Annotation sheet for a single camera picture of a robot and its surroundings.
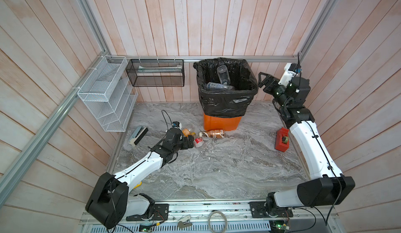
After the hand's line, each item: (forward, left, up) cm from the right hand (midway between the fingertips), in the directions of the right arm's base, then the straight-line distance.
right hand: (265, 75), depth 69 cm
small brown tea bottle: (-6, +21, -40) cm, 46 cm away
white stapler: (-8, +69, -40) cm, 80 cm away
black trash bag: (-3, +16, -16) cm, 23 cm away
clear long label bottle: (+15, +21, -18) cm, 32 cm away
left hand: (-16, +37, -33) cm, 52 cm away
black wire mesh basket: (+29, +60, -19) cm, 69 cm away
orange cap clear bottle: (-6, +38, -40) cm, 55 cm away
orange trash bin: (+3, +11, -41) cm, 43 cm away
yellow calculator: (-37, +62, -43) cm, 85 cm away
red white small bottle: (-13, +30, -39) cm, 51 cm away
